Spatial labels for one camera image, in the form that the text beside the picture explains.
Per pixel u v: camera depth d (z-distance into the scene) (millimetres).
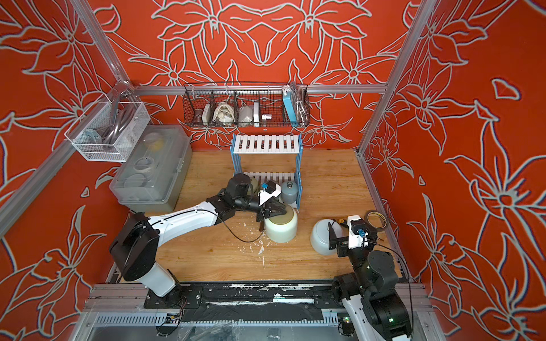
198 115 924
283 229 725
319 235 776
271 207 683
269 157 1151
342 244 567
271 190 649
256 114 899
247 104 971
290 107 854
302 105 825
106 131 780
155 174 841
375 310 454
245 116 907
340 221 893
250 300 729
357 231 518
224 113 905
